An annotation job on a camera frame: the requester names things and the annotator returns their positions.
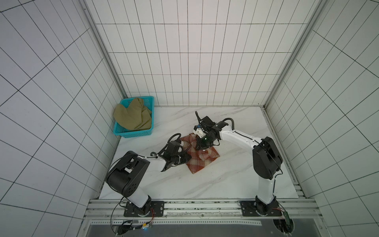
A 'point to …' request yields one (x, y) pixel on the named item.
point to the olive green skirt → (135, 117)
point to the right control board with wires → (285, 225)
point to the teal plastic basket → (149, 102)
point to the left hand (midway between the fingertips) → (189, 159)
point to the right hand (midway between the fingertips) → (197, 144)
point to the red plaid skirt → (199, 158)
